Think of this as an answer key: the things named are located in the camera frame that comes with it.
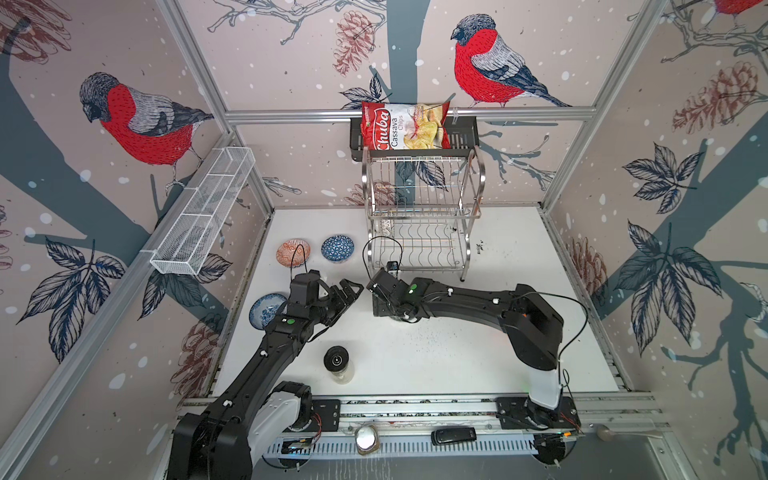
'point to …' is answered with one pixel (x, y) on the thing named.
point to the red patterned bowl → (293, 253)
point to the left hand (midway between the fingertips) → (355, 295)
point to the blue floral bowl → (264, 308)
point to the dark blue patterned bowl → (337, 248)
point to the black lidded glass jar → (337, 361)
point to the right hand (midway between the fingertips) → (381, 310)
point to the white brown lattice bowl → (386, 227)
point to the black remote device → (464, 434)
